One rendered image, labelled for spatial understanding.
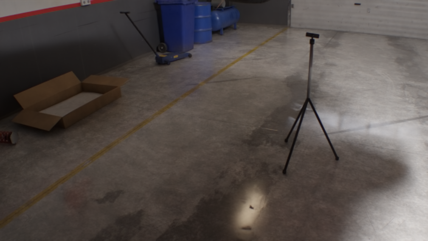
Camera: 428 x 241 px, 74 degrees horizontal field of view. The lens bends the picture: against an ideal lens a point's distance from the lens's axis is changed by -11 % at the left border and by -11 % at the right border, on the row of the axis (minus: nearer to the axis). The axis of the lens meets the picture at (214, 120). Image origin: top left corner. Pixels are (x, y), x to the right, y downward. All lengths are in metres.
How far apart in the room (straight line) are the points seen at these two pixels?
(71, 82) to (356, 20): 7.16
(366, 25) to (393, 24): 0.70
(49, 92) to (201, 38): 3.80
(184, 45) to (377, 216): 4.96
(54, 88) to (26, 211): 2.29
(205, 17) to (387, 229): 5.81
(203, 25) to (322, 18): 3.60
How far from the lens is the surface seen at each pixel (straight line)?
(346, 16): 9.13
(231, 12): 8.45
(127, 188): 2.46
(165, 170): 2.58
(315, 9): 9.19
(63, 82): 4.62
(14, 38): 4.49
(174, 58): 5.68
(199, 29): 7.04
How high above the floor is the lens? 1.42
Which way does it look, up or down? 25 degrees down
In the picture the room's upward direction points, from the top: 2 degrees counter-clockwise
